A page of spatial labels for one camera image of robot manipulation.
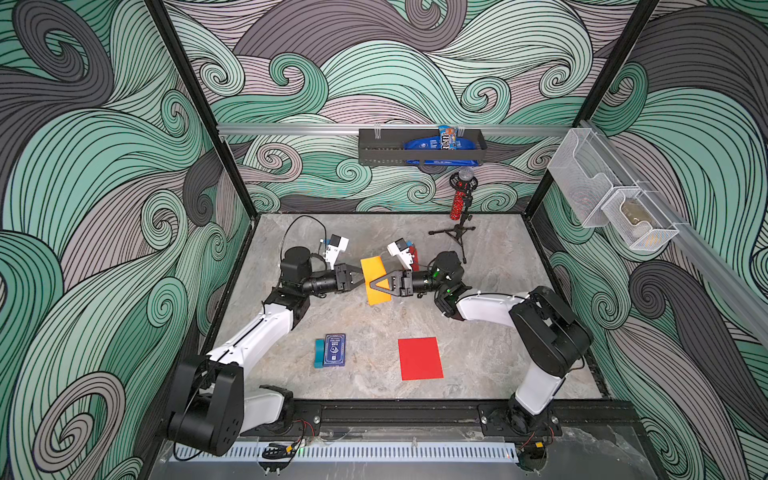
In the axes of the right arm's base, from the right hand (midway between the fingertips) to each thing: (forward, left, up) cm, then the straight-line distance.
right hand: (371, 285), depth 74 cm
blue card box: (-9, +11, -20) cm, 25 cm away
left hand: (+2, 0, +2) cm, 3 cm away
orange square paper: (+3, -1, +3) cm, 4 cm away
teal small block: (-12, +15, -21) cm, 29 cm away
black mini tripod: (+32, -31, -17) cm, 48 cm away
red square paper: (-11, -13, -23) cm, 29 cm away
